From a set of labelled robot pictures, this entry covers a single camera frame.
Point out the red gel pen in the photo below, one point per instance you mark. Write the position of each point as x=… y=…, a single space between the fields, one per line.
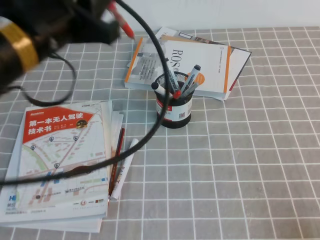
x=122 y=23

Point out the white ROS book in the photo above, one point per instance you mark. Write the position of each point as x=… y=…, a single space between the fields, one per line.
x=210 y=61

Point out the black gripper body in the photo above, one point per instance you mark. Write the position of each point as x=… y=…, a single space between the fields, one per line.
x=80 y=21

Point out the grey marker black cap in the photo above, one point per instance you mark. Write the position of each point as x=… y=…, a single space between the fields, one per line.
x=172 y=77

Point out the white marker on table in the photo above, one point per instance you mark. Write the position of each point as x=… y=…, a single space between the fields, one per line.
x=116 y=192

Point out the red capped marker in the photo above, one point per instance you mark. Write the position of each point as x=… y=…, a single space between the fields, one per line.
x=177 y=94

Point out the grey checked tablecloth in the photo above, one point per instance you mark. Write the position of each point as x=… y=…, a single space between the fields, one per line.
x=247 y=168

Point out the red white driverless-car book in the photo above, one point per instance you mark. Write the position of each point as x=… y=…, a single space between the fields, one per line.
x=57 y=140

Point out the red black pencil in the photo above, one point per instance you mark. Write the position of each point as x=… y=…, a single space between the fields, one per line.
x=114 y=166

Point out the white marker black cap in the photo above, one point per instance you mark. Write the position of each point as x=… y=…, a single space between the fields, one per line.
x=158 y=89

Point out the grey marker leaning right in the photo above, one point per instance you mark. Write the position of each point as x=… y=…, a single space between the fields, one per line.
x=191 y=78

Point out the magazine under ROS book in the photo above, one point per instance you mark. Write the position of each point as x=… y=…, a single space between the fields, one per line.
x=238 y=59

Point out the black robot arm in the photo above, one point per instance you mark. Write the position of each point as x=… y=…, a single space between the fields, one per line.
x=31 y=30

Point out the white book under stack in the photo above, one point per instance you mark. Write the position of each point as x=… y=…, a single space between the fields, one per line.
x=85 y=225

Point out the black mesh pen holder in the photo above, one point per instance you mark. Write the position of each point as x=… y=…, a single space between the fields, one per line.
x=178 y=113

